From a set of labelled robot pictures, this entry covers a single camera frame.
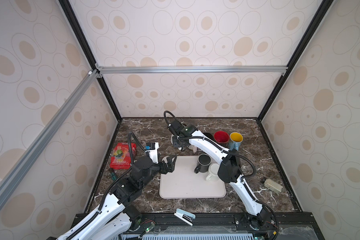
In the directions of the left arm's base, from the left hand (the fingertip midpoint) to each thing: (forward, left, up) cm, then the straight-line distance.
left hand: (172, 155), depth 70 cm
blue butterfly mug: (+21, -38, -17) cm, 47 cm away
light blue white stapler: (-22, -6, -23) cm, 32 cm away
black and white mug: (+24, -22, -17) cm, 36 cm away
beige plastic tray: (-4, -5, -25) cm, 26 cm away
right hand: (+18, -1, -16) cm, 24 cm away
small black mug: (+5, -17, -15) cm, 23 cm away
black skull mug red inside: (+24, -31, -20) cm, 44 cm away
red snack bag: (+9, +34, -21) cm, 41 cm away
